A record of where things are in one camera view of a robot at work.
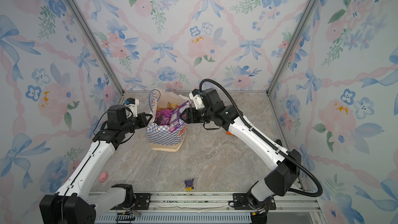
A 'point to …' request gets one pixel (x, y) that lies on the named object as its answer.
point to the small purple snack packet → (176, 121)
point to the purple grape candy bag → (162, 117)
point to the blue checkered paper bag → (161, 137)
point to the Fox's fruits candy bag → (171, 106)
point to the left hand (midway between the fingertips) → (152, 114)
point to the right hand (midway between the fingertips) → (184, 115)
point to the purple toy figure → (189, 186)
